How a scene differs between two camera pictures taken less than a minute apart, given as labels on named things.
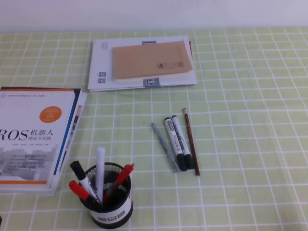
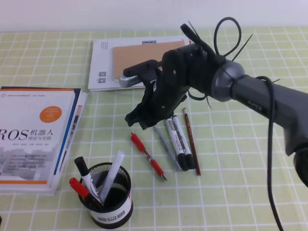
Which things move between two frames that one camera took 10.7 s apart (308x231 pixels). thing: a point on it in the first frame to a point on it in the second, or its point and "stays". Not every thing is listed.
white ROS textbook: x=34 y=125 stays
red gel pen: x=122 y=176 to x=138 y=144
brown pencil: x=197 y=173 stays
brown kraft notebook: x=151 y=61 stays
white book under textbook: x=51 y=190 stays
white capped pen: x=100 y=172 to x=118 y=161
